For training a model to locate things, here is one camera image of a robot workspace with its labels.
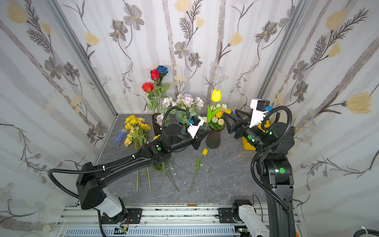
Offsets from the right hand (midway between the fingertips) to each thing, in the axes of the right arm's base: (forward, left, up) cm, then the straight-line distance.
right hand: (237, 117), depth 51 cm
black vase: (+22, +40, -42) cm, 62 cm away
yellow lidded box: (+16, -22, -48) cm, 56 cm away
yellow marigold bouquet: (+24, +21, -19) cm, 37 cm away
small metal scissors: (+13, +67, -53) cm, 87 cm away
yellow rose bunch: (+25, +54, -46) cm, 75 cm away
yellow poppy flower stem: (-9, +47, -50) cm, 69 cm away
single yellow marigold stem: (-3, +31, -50) cm, 58 cm away
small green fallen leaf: (-1, +5, -50) cm, 50 cm away
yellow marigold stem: (+17, +39, -43) cm, 61 cm away
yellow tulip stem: (+10, +7, -48) cm, 50 cm away
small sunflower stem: (-2, +35, -47) cm, 59 cm away
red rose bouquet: (+35, +38, -19) cm, 55 cm away
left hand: (+4, +7, -15) cm, 17 cm away
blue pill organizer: (+22, +67, -51) cm, 87 cm away
